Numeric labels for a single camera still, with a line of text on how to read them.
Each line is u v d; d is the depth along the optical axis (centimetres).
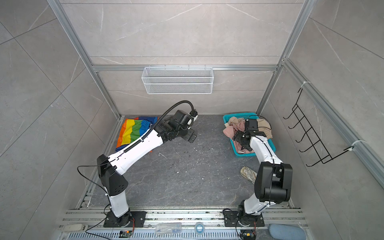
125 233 71
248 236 70
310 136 67
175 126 58
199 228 71
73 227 69
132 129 107
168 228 70
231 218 73
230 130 95
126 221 68
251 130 70
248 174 86
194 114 68
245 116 118
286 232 67
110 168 45
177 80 101
